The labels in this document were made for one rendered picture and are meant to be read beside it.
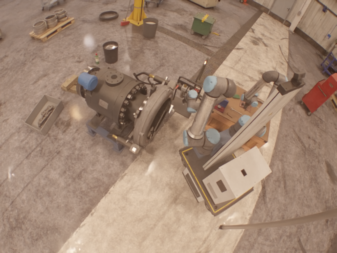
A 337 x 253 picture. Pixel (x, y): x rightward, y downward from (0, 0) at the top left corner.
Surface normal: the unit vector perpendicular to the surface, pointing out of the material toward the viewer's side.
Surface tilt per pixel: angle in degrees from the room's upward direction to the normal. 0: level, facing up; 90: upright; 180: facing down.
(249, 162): 0
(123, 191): 0
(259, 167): 0
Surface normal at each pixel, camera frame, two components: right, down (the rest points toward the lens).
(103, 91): -0.13, 0.00
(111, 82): 0.16, -0.51
